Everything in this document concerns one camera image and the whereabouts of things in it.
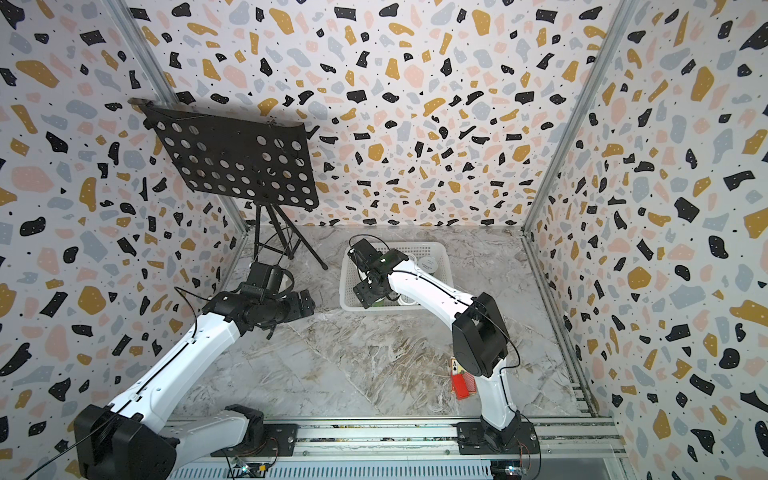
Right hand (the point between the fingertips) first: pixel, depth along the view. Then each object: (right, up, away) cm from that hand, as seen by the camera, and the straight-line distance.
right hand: (373, 291), depth 88 cm
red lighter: (+25, -24, -8) cm, 36 cm away
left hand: (-18, -3, -8) cm, 20 cm away
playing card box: (+24, -21, -4) cm, 32 cm away
